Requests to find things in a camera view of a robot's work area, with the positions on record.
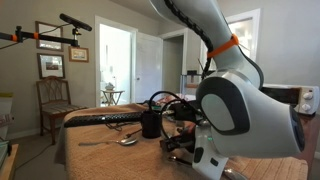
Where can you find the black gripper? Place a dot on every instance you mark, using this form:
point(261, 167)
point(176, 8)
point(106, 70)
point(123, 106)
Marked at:
point(186, 140)

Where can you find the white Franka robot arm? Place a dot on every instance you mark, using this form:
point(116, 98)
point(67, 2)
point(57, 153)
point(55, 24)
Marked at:
point(253, 126)

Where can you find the black mug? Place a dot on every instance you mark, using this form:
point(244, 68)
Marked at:
point(150, 125)

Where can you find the large silver spoon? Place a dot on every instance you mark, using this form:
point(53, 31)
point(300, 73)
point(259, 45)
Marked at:
point(180, 160)

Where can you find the small silver spoon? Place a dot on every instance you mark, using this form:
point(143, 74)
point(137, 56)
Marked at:
point(128, 142)

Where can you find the tan terry towel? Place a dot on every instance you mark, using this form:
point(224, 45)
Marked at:
point(116, 160)

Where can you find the black keyboard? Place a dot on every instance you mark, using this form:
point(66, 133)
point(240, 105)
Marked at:
point(100, 119)

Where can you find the small round side table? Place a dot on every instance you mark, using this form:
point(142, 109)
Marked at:
point(112, 92)

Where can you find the small grey ornament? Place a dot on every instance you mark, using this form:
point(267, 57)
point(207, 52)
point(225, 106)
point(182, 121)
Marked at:
point(110, 86)

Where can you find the wooden chair striped seat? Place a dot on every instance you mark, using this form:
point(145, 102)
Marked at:
point(56, 108)

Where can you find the framed picture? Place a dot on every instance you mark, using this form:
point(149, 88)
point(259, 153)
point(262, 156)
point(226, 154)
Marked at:
point(51, 66)
point(79, 54)
point(50, 36)

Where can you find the white toaster oven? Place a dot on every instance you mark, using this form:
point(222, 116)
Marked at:
point(306, 100)

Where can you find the black boom stand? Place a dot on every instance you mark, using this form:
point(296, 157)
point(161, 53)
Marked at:
point(50, 37)

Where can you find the wooden side bench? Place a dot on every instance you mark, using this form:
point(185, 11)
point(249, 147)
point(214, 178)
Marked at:
point(8, 166)

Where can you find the white printed cardboard box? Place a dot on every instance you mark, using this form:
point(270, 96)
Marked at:
point(5, 110)

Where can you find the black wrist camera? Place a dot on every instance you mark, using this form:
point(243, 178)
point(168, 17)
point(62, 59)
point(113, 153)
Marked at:
point(185, 111)

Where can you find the aluminium frame stand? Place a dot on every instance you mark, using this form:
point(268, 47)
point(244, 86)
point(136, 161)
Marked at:
point(186, 81)

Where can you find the black stereo camera bar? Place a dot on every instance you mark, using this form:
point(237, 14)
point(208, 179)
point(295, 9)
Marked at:
point(75, 22)

